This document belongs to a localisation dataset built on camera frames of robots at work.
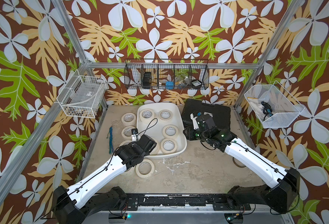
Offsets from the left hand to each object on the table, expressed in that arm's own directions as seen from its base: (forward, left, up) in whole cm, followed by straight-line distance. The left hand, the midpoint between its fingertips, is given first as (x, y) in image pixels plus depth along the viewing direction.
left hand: (143, 145), depth 78 cm
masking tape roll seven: (+21, -17, -17) cm, 32 cm away
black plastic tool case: (+37, -59, -15) cm, 71 cm away
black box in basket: (+48, +1, +12) cm, 49 cm away
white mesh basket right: (+21, -78, +12) cm, 81 cm away
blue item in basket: (+39, -15, +12) cm, 44 cm away
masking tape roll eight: (-8, 0, -15) cm, 17 cm away
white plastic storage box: (+29, -11, -15) cm, 35 cm away
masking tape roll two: (+32, +17, -16) cm, 40 cm away
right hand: (+7, -24, +6) cm, 25 cm away
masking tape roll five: (+37, -13, -16) cm, 42 cm away
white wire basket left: (+25, +37, +15) cm, 47 cm away
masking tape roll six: (+8, -15, -16) cm, 23 cm away
